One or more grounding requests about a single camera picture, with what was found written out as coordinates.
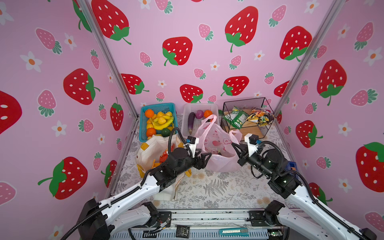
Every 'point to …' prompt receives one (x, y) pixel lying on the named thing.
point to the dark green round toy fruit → (165, 132)
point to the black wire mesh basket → (246, 105)
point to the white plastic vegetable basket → (188, 108)
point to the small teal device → (234, 232)
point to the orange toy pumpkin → (207, 113)
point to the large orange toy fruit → (151, 131)
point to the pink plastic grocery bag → (213, 139)
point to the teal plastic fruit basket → (164, 107)
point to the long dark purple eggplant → (191, 118)
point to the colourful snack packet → (261, 116)
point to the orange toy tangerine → (149, 113)
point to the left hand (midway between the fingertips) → (207, 152)
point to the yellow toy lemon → (161, 120)
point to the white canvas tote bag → (147, 156)
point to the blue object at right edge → (291, 166)
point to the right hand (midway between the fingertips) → (232, 143)
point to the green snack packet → (237, 117)
